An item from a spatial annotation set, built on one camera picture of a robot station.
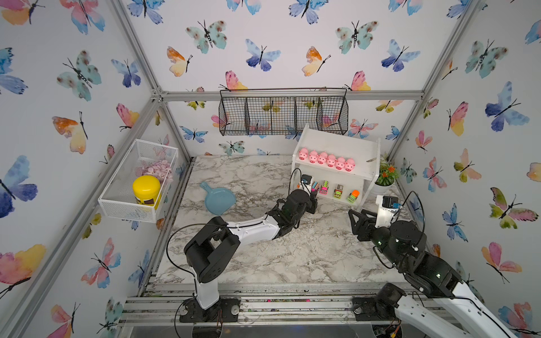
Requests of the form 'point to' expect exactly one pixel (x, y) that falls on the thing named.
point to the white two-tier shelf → (359, 173)
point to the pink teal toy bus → (314, 189)
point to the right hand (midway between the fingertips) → (358, 210)
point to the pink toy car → (324, 189)
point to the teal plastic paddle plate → (218, 201)
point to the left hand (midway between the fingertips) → (315, 189)
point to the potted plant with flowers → (388, 174)
